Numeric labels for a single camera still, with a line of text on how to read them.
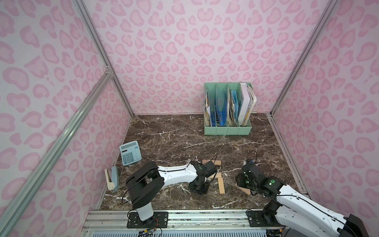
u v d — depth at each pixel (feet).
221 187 2.75
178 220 2.46
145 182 1.58
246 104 3.12
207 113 2.97
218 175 2.89
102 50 2.71
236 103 3.06
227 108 3.14
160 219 2.41
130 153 3.13
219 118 3.71
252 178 2.05
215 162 3.07
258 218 2.41
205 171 2.22
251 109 3.21
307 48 2.71
